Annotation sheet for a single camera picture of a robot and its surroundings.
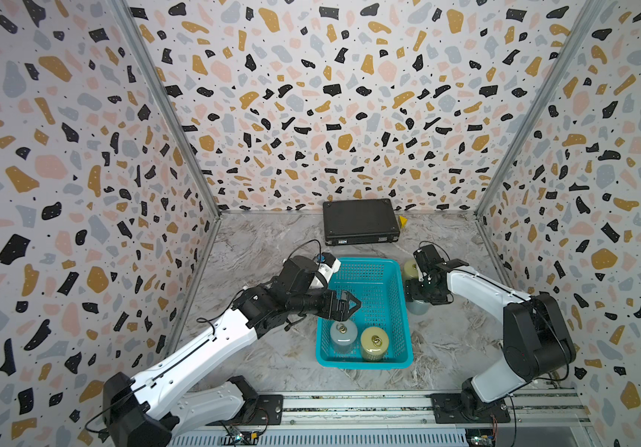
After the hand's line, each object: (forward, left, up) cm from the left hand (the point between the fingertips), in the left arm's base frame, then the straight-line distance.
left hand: (351, 301), depth 69 cm
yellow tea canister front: (-5, -7, -14) cm, 16 cm away
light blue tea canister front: (-3, +2, -16) cm, 16 cm away
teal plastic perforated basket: (+17, -12, -23) cm, 31 cm away
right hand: (+12, -24, -20) cm, 33 cm away
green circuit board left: (-25, +28, -24) cm, 44 cm away
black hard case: (+47, -5, -21) cm, 51 cm away
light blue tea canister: (+8, -23, -21) cm, 32 cm away
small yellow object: (+48, -25, -22) cm, 58 cm away
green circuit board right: (-26, -33, -25) cm, 49 cm away
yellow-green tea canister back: (+19, -22, -16) cm, 33 cm away
